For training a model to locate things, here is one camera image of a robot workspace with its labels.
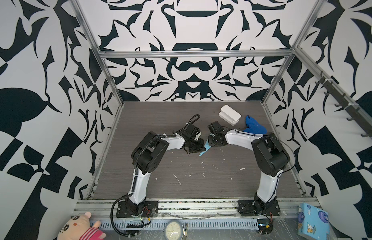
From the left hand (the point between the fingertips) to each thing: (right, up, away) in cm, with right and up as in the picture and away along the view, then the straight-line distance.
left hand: (208, 146), depth 94 cm
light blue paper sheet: (0, 0, 0) cm, 1 cm away
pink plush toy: (-58, -28, -30) cm, 71 cm away
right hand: (+5, +2, +5) cm, 7 cm away
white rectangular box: (+17, +20, +12) cm, 29 cm away
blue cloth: (+34, +11, +11) cm, 37 cm away
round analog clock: (-19, -31, -28) cm, 46 cm away
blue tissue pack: (+42, -28, -27) cm, 58 cm away
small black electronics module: (+24, -33, -22) cm, 47 cm away
